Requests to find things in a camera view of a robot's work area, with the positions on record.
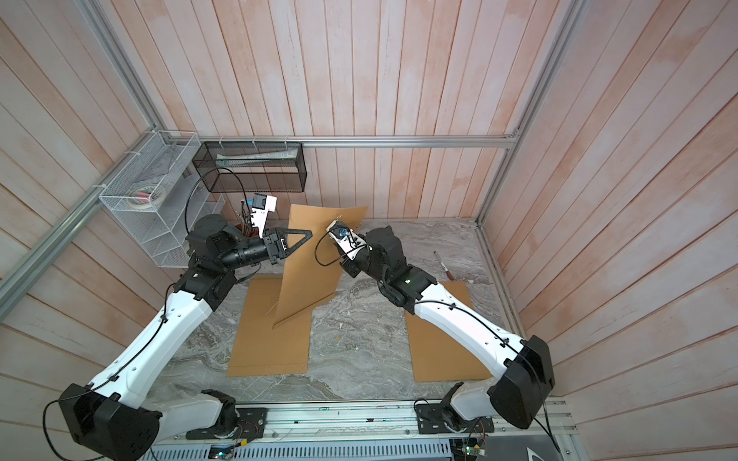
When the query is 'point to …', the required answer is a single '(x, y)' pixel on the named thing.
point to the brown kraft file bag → (260, 349)
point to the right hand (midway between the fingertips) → (339, 238)
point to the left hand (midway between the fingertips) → (311, 240)
